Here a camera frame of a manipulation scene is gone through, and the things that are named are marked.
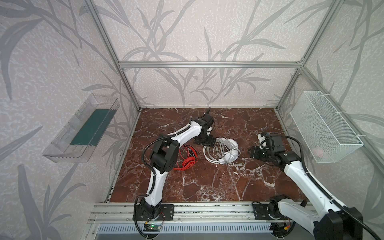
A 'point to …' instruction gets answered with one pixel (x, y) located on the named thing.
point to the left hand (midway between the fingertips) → (210, 140)
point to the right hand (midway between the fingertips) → (250, 147)
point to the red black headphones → (188, 158)
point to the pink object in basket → (318, 151)
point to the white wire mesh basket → (327, 136)
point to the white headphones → (231, 149)
